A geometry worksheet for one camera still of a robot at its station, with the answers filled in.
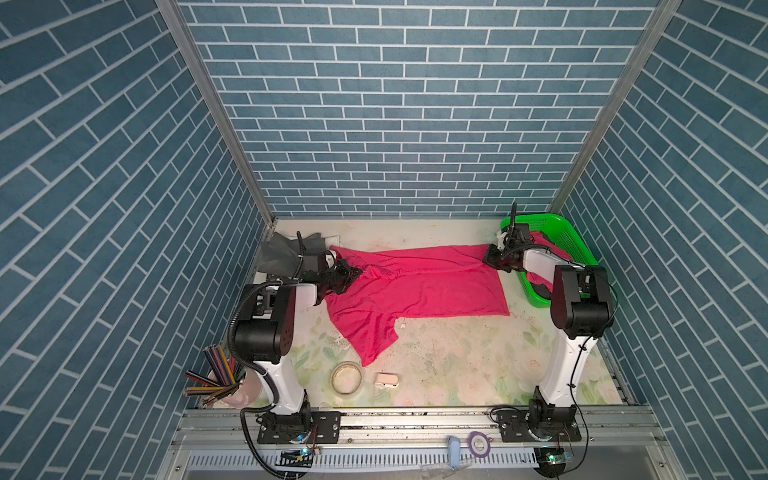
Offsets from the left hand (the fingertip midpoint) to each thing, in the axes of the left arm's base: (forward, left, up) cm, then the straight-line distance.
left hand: (363, 268), depth 96 cm
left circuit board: (-49, +14, -10) cm, 52 cm away
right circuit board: (-51, -47, -7) cm, 70 cm away
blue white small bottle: (-49, -23, -4) cm, 55 cm away
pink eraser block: (-33, -7, -6) cm, 34 cm away
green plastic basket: (+16, -73, -1) cm, 74 cm away
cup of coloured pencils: (-34, +32, -1) cm, 47 cm away
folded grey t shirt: (+8, +29, -3) cm, 30 cm away
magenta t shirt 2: (+15, -65, -4) cm, 67 cm away
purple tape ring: (-48, -30, -7) cm, 57 cm away
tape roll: (-32, +4, -8) cm, 33 cm away
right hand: (+8, -42, -2) cm, 43 cm away
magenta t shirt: (-1, -17, -7) cm, 19 cm away
